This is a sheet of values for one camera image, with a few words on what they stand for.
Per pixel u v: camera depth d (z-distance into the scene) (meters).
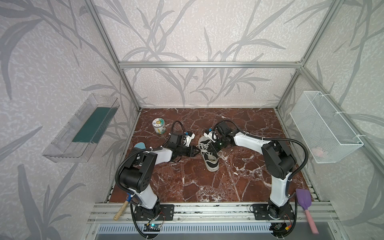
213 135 0.84
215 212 0.75
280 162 0.51
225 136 0.74
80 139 0.63
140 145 0.99
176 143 0.76
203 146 0.94
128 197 0.50
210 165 0.85
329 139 0.60
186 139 0.81
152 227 0.71
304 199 0.78
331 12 0.72
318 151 0.73
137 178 0.46
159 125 1.00
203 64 0.99
